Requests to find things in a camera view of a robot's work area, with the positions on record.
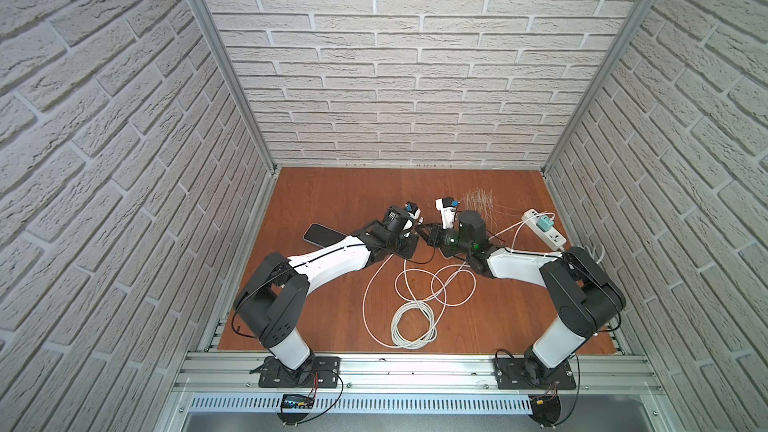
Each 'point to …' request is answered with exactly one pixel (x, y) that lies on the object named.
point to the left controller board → (297, 401)
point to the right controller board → (545, 409)
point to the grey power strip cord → (593, 254)
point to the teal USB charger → (544, 223)
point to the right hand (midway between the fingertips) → (408, 233)
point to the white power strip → (551, 237)
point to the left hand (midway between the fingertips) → (412, 230)
